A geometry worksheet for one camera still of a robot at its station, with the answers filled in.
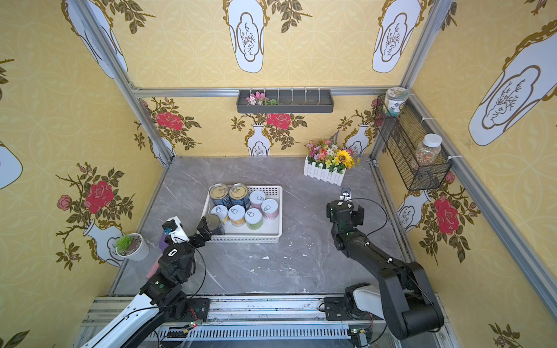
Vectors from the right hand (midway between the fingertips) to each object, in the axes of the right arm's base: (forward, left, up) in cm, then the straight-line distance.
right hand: (351, 204), depth 89 cm
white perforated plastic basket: (-9, +34, -10) cm, 36 cm away
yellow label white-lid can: (-4, +54, -5) cm, 54 cm away
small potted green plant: (-21, +84, -2) cm, 86 cm away
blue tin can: (+4, +56, 0) cm, 56 cm away
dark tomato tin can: (-11, +55, -1) cm, 56 cm away
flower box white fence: (+20, +9, +4) cm, 22 cm away
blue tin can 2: (+2, +47, 0) cm, 47 cm away
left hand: (-13, +63, +5) cm, 65 cm away
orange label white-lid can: (-4, +48, -5) cm, 48 cm away
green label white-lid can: (-5, +40, -5) cm, 41 cm away
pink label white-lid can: (0, +34, -5) cm, 34 cm away
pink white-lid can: (+4, +40, -5) cm, 41 cm away
